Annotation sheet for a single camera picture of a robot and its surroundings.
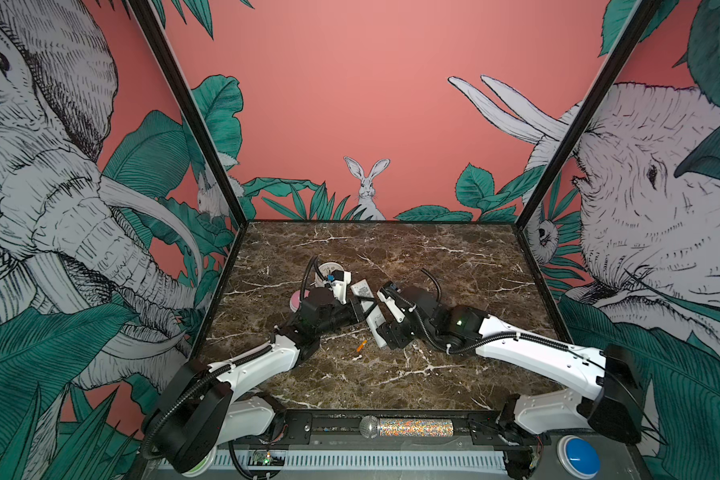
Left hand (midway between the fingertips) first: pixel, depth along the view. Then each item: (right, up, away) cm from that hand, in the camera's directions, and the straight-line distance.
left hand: (378, 300), depth 77 cm
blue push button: (+48, -37, -7) cm, 60 cm away
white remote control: (-4, -1, 0) cm, 4 cm away
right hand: (+1, -5, -3) cm, 6 cm away
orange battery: (-5, -16, +11) cm, 19 cm away
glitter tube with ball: (-2, -30, -6) cm, 31 cm away
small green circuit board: (-27, -37, -7) cm, 46 cm away
